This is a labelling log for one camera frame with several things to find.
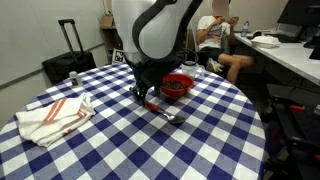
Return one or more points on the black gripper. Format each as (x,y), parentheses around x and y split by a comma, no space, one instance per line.
(153,71)

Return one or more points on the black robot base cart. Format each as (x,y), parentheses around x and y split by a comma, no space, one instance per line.
(296,133)

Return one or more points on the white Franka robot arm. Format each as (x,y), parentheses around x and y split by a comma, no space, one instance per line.
(150,30)

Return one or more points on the red bowl with dark contents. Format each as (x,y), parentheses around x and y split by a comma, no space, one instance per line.
(181,89)

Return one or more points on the clear plastic measuring jug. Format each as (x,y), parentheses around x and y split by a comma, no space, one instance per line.
(191,69)

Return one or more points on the black white AprilTag cube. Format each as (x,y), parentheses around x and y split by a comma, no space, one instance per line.
(118,56)

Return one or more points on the blue white checkered tablecloth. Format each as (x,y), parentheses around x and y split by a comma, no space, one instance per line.
(140,146)

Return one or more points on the wooden shelf unit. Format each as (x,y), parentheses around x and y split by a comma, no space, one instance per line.
(111,40)

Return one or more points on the cardboard box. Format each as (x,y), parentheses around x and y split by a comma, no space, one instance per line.
(107,21)

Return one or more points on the black rolling suitcase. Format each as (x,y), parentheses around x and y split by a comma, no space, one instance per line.
(70,65)

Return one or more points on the seated person in white shirt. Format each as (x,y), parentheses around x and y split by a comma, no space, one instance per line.
(213,36)

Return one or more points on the small plate with food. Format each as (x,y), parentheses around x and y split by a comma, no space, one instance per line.
(53,120)

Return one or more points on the plastic water bottle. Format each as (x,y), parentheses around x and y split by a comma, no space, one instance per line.
(245,29)

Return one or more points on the white takeout container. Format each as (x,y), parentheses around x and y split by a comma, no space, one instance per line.
(265,41)

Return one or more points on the black keyboard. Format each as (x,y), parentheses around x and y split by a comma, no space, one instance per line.
(283,37)

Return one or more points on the white desk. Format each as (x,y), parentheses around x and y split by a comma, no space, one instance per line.
(293,60)

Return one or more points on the black computer monitor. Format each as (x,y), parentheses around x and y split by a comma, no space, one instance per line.
(300,13)

